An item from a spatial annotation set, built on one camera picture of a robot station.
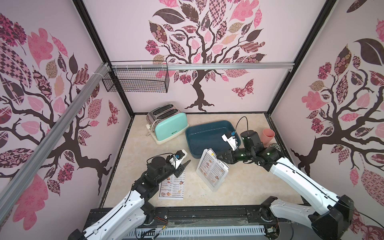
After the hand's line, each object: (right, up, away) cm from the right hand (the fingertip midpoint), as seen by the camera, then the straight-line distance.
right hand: (218, 155), depth 72 cm
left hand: (-16, -3, +4) cm, 17 cm away
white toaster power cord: (-44, +9, +30) cm, 54 cm away
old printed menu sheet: (-25, -21, +12) cm, 34 cm away
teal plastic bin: (-8, +6, +38) cm, 39 cm away
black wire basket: (-41, +47, +23) cm, 66 cm away
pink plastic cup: (+37, +9, +26) cm, 46 cm away
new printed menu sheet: (-3, -7, +4) cm, 8 cm away
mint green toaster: (-30, +18, +21) cm, 40 cm away
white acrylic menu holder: (+1, -15, +3) cm, 16 cm away
